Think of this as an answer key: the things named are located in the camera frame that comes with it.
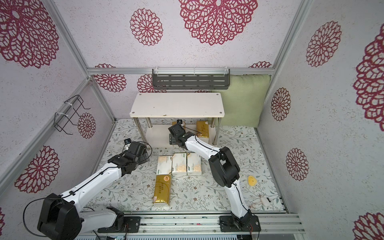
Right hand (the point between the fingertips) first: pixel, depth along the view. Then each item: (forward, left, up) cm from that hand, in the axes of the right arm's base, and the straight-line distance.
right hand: (176, 135), depth 95 cm
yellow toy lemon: (-25, -45, -10) cm, 52 cm away
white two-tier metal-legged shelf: (-2, -16, +21) cm, 27 cm away
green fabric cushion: (+21, -44, +10) cm, 49 cm away
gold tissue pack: (-35, +4, -5) cm, 36 cm away
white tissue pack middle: (-17, -3, -7) cm, 18 cm away
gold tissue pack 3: (+6, -17, +1) cm, 18 cm away
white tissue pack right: (-19, -12, -6) cm, 23 cm away
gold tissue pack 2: (-1, -1, +12) cm, 12 cm away
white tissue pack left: (-18, +6, -7) cm, 20 cm away
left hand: (-17, +20, 0) cm, 26 cm away
